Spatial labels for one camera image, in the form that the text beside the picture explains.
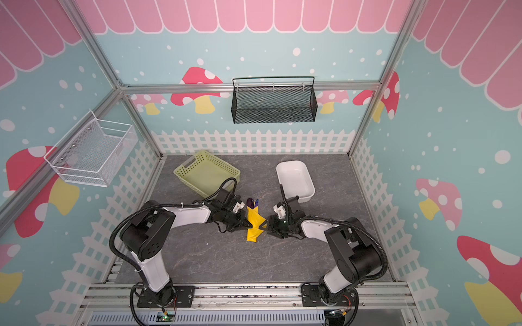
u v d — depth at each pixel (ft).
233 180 2.81
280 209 2.86
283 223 2.60
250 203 3.19
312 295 2.43
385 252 1.36
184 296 2.44
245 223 2.85
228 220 2.66
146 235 1.63
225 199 2.58
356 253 1.48
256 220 3.04
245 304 2.43
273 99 3.10
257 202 3.28
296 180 3.50
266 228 2.80
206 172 3.69
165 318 2.38
